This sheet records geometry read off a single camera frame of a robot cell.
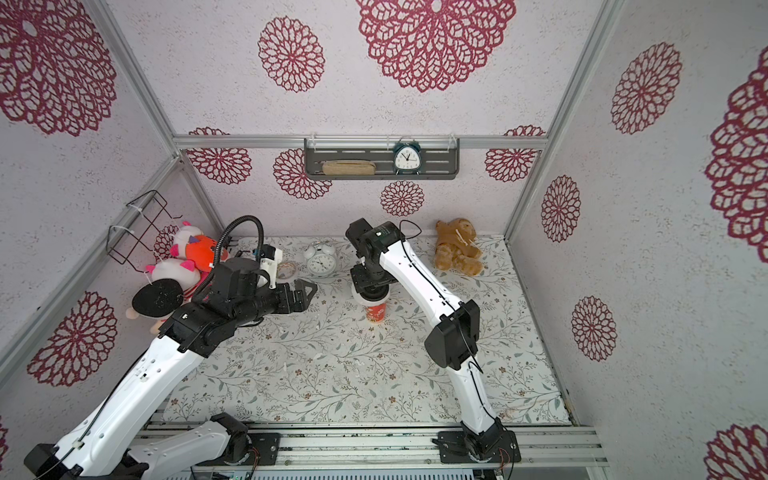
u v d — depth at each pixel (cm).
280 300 60
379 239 59
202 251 89
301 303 61
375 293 83
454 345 59
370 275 73
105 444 38
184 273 85
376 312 90
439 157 93
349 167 88
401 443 76
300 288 62
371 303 83
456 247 108
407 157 90
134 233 75
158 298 76
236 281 50
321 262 104
